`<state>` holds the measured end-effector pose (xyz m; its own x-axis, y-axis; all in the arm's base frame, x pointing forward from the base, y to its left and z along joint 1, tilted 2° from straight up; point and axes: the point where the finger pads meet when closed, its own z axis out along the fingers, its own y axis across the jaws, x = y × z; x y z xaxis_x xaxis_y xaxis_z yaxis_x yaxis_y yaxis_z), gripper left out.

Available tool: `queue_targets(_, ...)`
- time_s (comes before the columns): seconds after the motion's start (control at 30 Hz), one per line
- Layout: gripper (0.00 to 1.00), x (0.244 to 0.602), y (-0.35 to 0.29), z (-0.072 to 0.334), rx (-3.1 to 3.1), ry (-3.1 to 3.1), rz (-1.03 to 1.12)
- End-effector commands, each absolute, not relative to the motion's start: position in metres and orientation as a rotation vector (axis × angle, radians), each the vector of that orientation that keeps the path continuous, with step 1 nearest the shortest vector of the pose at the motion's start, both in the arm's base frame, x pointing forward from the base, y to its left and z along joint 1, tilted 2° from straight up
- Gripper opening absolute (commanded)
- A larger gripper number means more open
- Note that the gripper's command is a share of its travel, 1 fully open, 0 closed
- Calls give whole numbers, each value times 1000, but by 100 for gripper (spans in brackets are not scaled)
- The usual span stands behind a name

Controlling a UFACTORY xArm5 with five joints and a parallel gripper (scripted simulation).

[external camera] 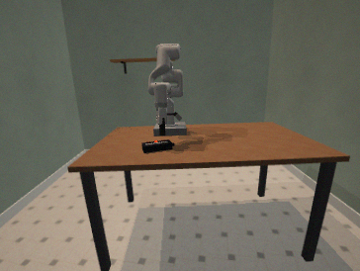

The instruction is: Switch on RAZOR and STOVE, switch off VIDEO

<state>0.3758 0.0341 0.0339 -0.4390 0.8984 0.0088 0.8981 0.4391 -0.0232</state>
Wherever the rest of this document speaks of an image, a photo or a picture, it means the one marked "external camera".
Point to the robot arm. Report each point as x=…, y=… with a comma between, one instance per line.
x=162, y=92

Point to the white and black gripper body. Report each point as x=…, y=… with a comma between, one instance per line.
x=161, y=113

